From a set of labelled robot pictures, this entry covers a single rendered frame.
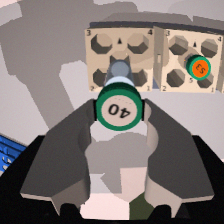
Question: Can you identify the blue tube rack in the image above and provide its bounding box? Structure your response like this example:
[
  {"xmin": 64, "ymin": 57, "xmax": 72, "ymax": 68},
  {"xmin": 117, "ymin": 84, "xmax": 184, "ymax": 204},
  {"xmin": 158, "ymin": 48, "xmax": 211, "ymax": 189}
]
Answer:
[{"xmin": 0, "ymin": 135, "xmax": 26, "ymax": 172}]

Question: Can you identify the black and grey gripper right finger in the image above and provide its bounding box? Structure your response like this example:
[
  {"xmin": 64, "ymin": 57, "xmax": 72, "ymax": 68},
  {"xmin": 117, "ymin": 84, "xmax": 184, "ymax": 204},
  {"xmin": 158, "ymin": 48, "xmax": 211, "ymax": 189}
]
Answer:
[{"xmin": 142, "ymin": 98, "xmax": 224, "ymax": 224}]

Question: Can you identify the grey bench mat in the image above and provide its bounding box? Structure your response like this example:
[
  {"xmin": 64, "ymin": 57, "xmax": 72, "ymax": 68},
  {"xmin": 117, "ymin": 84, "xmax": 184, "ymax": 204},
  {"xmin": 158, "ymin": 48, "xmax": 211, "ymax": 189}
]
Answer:
[{"xmin": 0, "ymin": 0, "xmax": 224, "ymax": 194}]

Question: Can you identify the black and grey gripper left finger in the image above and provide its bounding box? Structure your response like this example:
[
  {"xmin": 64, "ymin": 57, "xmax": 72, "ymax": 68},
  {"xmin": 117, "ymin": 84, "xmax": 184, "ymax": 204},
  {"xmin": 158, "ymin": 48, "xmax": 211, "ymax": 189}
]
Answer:
[{"xmin": 0, "ymin": 99, "xmax": 97, "ymax": 224}]

